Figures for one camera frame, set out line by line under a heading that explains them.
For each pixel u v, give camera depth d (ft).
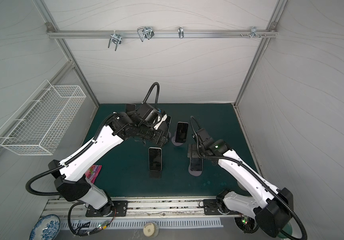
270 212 1.22
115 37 2.56
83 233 2.19
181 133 2.82
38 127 2.22
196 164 2.67
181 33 2.56
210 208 2.40
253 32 2.51
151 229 1.95
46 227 2.20
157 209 2.46
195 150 2.26
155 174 2.76
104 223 2.25
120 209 2.41
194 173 2.81
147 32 2.51
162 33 2.62
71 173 1.31
